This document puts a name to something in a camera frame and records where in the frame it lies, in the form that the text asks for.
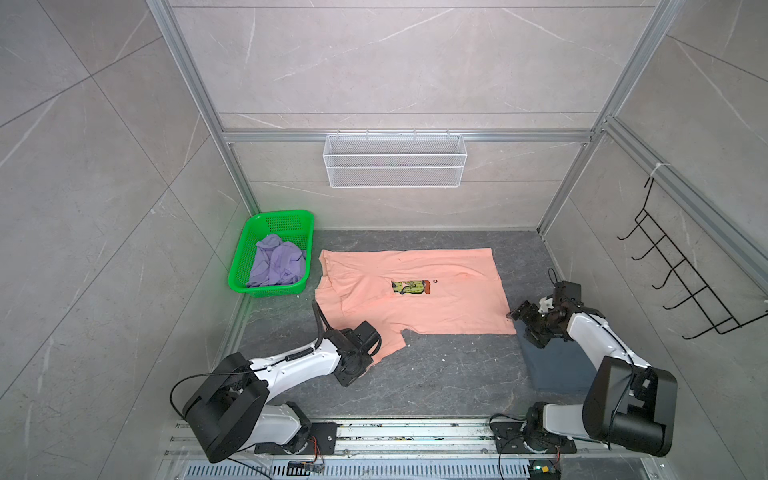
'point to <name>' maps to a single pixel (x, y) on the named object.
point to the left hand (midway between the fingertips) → (365, 360)
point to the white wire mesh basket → (395, 161)
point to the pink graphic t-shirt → (444, 291)
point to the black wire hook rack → (719, 318)
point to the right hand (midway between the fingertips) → (515, 318)
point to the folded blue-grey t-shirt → (562, 366)
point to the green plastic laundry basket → (296, 226)
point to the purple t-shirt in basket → (275, 262)
